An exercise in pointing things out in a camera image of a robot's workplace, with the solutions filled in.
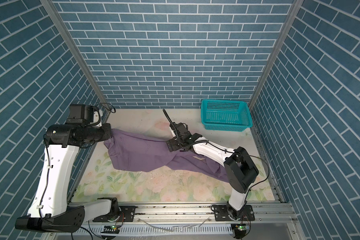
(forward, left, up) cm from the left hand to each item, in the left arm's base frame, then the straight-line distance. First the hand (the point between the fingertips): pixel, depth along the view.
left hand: (111, 131), depth 68 cm
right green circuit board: (-36, -61, -32) cm, 78 cm away
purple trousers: (-1, -6, -17) cm, 18 cm away
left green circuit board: (-35, +2, -34) cm, 49 cm away
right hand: (+7, -27, -19) cm, 34 cm away
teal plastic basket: (+39, -70, -31) cm, 86 cm away
